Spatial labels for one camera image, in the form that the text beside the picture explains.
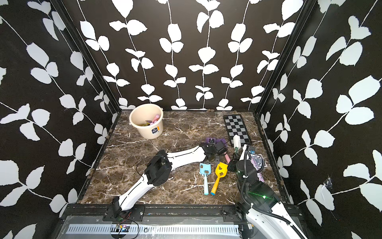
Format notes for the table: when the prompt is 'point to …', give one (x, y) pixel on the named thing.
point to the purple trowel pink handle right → (227, 157)
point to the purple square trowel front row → (155, 119)
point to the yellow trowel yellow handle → (221, 170)
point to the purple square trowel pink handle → (213, 140)
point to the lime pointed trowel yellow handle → (146, 124)
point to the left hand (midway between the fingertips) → (217, 158)
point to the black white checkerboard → (236, 125)
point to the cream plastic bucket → (147, 119)
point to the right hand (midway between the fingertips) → (232, 151)
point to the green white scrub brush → (237, 143)
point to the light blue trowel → (205, 169)
